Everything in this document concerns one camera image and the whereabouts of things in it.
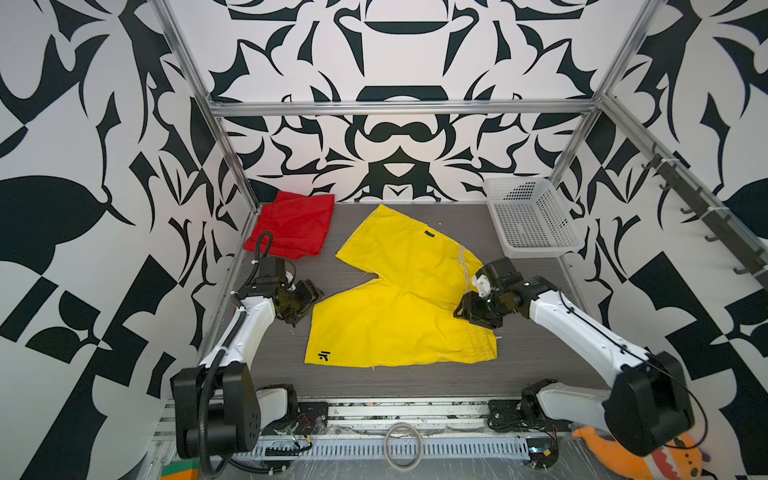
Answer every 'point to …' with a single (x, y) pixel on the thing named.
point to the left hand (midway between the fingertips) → (317, 296)
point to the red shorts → (293, 225)
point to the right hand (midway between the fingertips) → (462, 313)
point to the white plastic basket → (530, 217)
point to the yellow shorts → (405, 313)
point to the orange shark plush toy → (680, 459)
